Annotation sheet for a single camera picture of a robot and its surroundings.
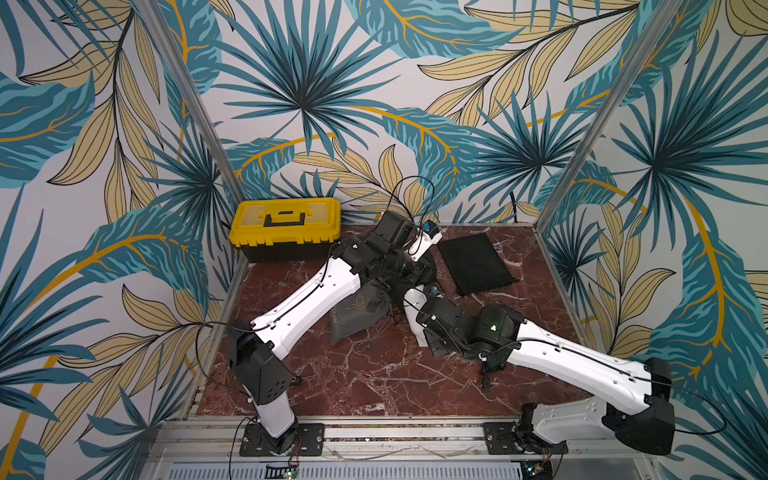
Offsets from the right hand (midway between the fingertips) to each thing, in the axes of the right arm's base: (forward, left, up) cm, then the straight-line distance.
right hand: (432, 331), depth 73 cm
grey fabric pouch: (+13, +18, -10) cm, 24 cm away
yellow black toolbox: (+38, +43, -3) cm, 58 cm away
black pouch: (+35, -22, -19) cm, 45 cm away
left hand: (+11, +1, +8) cm, 14 cm away
